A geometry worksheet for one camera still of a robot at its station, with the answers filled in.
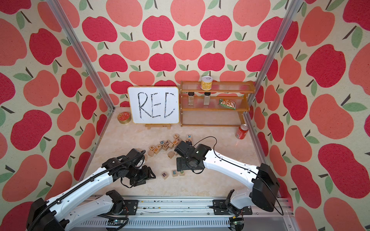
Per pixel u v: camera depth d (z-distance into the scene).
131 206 0.75
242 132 0.96
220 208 0.74
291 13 0.71
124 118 1.11
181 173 0.84
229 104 0.96
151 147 0.95
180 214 0.73
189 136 1.01
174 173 0.84
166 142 0.98
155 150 0.93
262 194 0.39
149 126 1.05
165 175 0.83
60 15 0.72
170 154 0.94
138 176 0.66
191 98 0.97
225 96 1.18
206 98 0.97
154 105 0.98
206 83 0.88
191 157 0.56
